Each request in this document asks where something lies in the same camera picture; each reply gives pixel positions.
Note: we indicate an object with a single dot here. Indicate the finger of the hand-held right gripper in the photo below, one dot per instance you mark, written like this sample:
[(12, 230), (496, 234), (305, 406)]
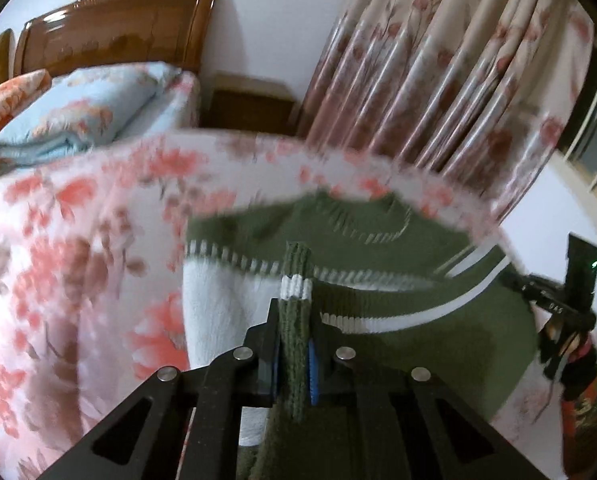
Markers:
[(543, 292)]

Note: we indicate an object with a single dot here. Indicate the floral curtain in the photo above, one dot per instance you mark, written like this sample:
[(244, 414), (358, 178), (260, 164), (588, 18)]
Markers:
[(428, 70)]

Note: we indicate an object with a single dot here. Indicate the window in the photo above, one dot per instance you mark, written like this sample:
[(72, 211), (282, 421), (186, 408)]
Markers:
[(596, 140)]

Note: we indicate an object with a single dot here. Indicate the pink mattress sheet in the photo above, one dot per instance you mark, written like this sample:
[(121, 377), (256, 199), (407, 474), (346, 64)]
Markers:
[(186, 102)]

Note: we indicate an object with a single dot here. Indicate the wooden nightstand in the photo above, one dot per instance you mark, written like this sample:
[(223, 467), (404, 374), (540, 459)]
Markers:
[(248, 107)]

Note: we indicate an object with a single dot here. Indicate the orange floral pillow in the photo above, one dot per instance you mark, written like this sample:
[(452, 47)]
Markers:
[(8, 105)]

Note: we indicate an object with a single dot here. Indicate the large wooden headboard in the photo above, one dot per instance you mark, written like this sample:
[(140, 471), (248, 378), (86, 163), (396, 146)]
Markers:
[(128, 30)]

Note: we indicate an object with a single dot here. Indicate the green knit sweater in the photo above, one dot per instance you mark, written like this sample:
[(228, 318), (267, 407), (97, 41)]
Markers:
[(428, 330)]

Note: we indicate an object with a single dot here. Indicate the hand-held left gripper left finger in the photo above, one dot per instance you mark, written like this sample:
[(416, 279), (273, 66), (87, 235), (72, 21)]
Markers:
[(266, 360)]

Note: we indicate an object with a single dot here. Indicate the pink floral bed sheet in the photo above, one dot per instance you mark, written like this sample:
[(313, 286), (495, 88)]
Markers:
[(78, 260)]

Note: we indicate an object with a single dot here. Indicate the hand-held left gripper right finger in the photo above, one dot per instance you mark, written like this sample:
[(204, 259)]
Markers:
[(316, 372)]

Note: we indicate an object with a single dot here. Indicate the light blue floral pillow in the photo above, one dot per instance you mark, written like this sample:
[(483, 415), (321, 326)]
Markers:
[(88, 105)]

